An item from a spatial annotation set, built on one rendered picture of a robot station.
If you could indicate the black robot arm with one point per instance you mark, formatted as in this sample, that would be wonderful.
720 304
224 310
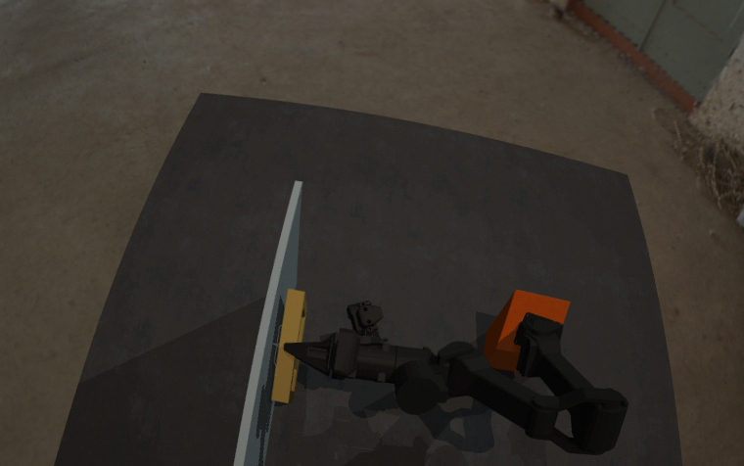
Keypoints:
422 379

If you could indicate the dark grey wall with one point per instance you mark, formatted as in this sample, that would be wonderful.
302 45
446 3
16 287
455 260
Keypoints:
257 413

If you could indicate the wooden picture frame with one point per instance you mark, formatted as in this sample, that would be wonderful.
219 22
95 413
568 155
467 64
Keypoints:
287 366

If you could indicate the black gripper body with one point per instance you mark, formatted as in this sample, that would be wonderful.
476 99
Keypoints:
369 362

